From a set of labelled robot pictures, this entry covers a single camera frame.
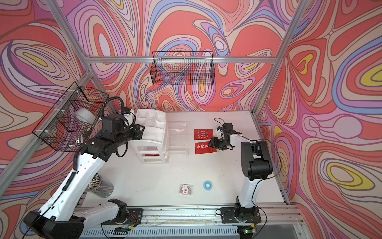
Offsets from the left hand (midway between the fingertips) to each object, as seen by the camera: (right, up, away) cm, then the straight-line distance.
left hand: (144, 127), depth 72 cm
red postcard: (+31, -14, +26) cm, 43 cm away
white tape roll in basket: (-30, +6, +2) cm, 31 cm away
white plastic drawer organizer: (-4, -14, +25) cm, 29 cm away
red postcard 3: (-2, -18, +22) cm, 28 cm away
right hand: (+38, -15, +25) cm, 48 cm away
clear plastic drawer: (+13, -9, +32) cm, 36 cm away
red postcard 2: (+32, -5, +34) cm, 47 cm away
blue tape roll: (+33, -33, +11) cm, 48 cm away
